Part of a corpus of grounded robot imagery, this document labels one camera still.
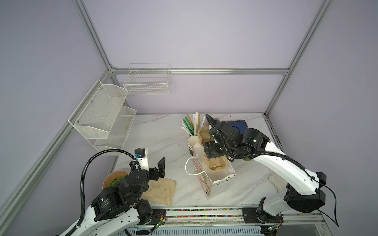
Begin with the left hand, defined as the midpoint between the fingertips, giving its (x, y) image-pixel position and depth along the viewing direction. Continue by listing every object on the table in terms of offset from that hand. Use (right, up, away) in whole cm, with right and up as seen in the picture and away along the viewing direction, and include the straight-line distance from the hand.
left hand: (154, 160), depth 66 cm
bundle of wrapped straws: (+17, +15, +30) cm, 37 cm away
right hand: (+24, +4, -1) cm, 24 cm away
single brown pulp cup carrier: (+28, -2, +2) cm, 28 cm away
